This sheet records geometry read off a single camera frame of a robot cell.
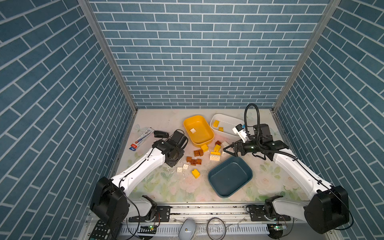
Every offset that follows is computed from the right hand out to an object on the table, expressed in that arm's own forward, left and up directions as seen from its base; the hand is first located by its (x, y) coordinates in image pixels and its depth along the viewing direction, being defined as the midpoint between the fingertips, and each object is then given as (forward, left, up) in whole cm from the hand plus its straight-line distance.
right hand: (227, 145), depth 77 cm
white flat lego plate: (+12, -1, -17) cm, 21 cm away
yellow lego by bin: (+8, +12, -17) cm, 22 cm away
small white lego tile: (+21, +21, -17) cm, 35 cm away
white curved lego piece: (-6, +2, +2) cm, 6 cm away
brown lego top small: (+13, +4, -17) cm, 22 cm away
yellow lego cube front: (-9, +17, -18) cm, 26 cm away
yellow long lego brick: (+5, +4, -19) cm, 20 cm away
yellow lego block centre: (+8, +4, -17) cm, 19 cm away
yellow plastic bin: (+22, +18, -18) cm, 33 cm away
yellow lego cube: (+28, +6, -16) cm, 33 cm away
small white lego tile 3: (-7, +26, -19) cm, 33 cm away
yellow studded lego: (+24, +1, -17) cm, 30 cm away
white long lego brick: (+2, +5, -19) cm, 19 cm away
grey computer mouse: (-37, +17, -9) cm, 41 cm away
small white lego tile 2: (-4, +23, -19) cm, 31 cm away
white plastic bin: (+29, 0, -18) cm, 35 cm away
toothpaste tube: (+12, +56, -17) cm, 60 cm away
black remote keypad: (-40, +57, -17) cm, 71 cm away
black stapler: (+18, +46, -19) cm, 53 cm away
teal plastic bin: (-8, -3, -20) cm, 22 cm away
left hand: (-4, +24, -8) cm, 26 cm away
